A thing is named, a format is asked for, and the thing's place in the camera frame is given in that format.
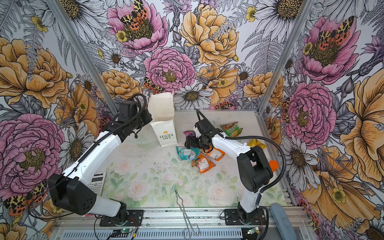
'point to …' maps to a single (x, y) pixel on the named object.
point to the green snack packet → (232, 130)
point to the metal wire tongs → (195, 227)
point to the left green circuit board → (125, 230)
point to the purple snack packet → (189, 133)
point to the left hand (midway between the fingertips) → (151, 119)
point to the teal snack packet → (187, 154)
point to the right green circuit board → (252, 230)
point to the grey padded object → (282, 222)
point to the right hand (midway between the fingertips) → (193, 148)
